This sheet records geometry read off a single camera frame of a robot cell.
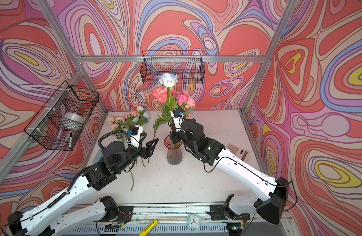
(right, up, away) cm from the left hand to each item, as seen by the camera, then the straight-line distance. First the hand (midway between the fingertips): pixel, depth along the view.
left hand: (154, 137), depth 66 cm
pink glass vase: (+7, -15, +29) cm, 33 cm away
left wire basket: (-46, +8, +3) cm, 46 cm away
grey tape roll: (-42, +10, +8) cm, 44 cm away
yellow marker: (-3, -43, +2) cm, 43 cm away
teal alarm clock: (+18, -41, +4) cm, 45 cm away
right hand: (+8, +4, +3) cm, 9 cm away
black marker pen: (-43, -2, +6) cm, 43 cm away
